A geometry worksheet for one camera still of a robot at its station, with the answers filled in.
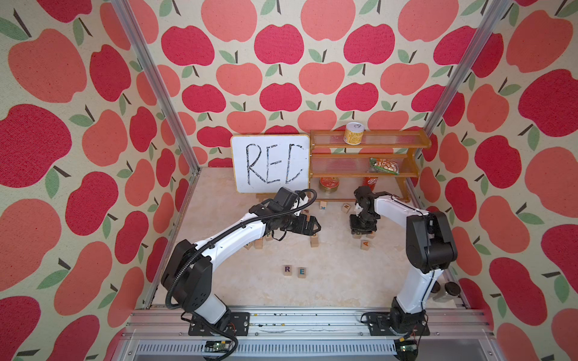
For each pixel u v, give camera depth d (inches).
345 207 40.3
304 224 28.3
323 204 41.0
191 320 28.9
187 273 17.0
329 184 42.4
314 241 36.7
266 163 38.8
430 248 20.2
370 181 40.1
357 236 37.2
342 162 47.9
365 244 35.7
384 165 37.4
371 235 37.6
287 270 33.0
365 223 32.8
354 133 34.3
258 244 36.0
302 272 32.6
